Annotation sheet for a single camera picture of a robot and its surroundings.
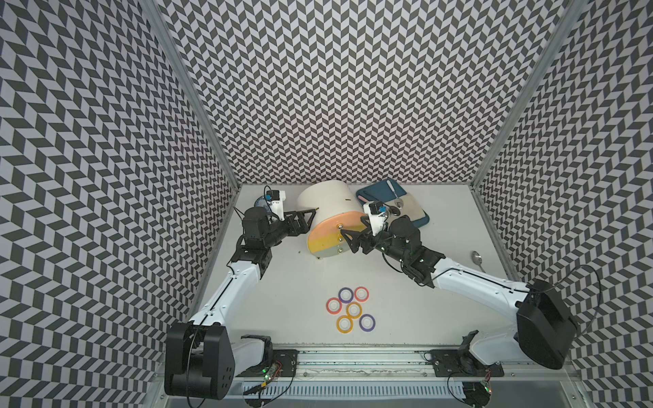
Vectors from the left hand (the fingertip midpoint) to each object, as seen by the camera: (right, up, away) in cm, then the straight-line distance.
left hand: (306, 213), depth 80 cm
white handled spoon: (+37, +4, +32) cm, 49 cm away
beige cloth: (+41, +2, +31) cm, 52 cm away
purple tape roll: (+13, -28, +6) cm, 32 cm away
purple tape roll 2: (+20, -35, +1) cm, 40 cm away
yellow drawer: (+5, -10, +4) cm, 12 cm away
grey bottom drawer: (+8, -14, +11) cm, 19 cm away
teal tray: (+30, +10, +35) cm, 47 cm away
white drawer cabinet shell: (+7, +5, +6) cm, 10 cm away
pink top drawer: (+9, -3, -3) cm, 10 cm away
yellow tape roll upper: (+15, -32, +3) cm, 36 cm away
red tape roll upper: (+18, -28, +6) cm, 34 cm away
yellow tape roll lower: (+12, -36, 0) cm, 38 cm away
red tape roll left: (+9, -31, +4) cm, 32 cm away
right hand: (+14, -5, -3) cm, 15 cm away
